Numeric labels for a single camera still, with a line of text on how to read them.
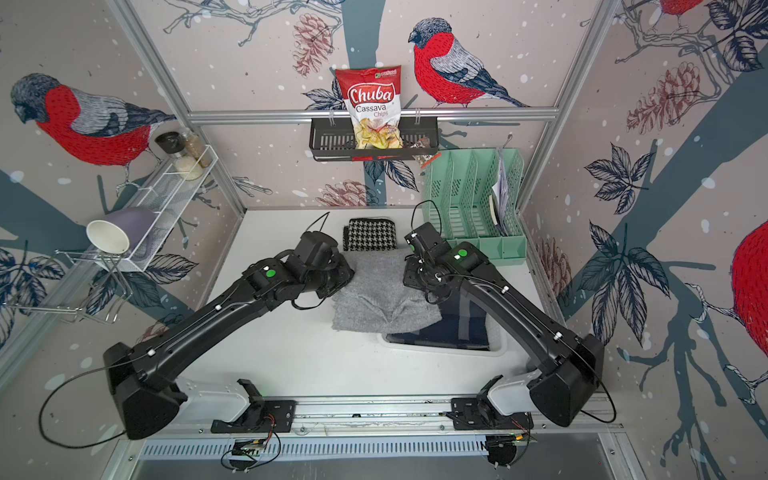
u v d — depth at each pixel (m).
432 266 0.54
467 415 0.72
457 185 1.15
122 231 0.61
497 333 0.79
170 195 0.83
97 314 0.67
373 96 0.81
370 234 1.07
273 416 0.73
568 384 0.37
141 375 0.39
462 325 0.86
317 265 0.56
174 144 0.78
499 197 0.93
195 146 0.85
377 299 0.72
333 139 0.95
